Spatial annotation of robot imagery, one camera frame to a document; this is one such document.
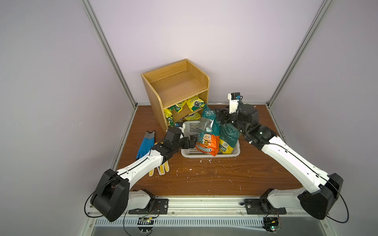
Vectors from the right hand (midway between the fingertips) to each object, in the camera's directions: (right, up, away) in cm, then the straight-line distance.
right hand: (222, 104), depth 70 cm
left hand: (-15, -19, +13) cm, 27 cm away
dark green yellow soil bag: (+6, -18, +11) cm, 22 cm away
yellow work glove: (-33, -38, +15) cm, 52 cm away
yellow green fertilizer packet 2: (-24, 0, +20) cm, 31 cm away
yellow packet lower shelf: (-13, -6, +36) cm, 39 cm away
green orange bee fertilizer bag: (-5, -17, +11) cm, 21 cm away
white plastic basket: (-15, -14, +30) cm, 36 cm away
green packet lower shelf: (-28, -6, +11) cm, 31 cm away
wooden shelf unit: (-21, +10, +17) cm, 29 cm away
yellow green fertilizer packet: (-13, +3, +24) cm, 28 cm away
